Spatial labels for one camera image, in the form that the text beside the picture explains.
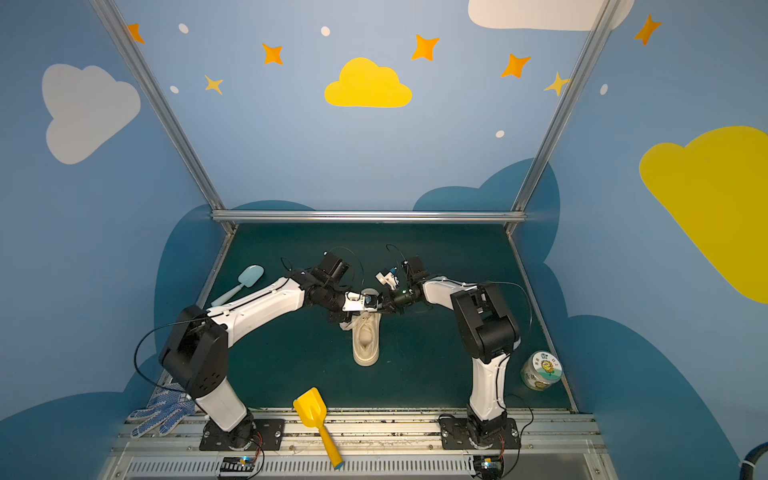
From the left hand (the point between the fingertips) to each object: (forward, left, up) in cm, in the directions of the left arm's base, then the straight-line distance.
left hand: (355, 304), depth 88 cm
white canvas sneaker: (-7, -3, -7) cm, 11 cm away
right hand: (0, -5, -2) cm, 5 cm away
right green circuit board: (-39, -36, -13) cm, 54 cm away
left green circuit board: (-39, +27, -13) cm, 49 cm away
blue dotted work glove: (-26, +48, -8) cm, 55 cm away
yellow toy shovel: (-27, +10, -9) cm, 31 cm away
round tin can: (-18, -50, -1) cm, 54 cm away
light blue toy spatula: (+15, +39, -9) cm, 43 cm away
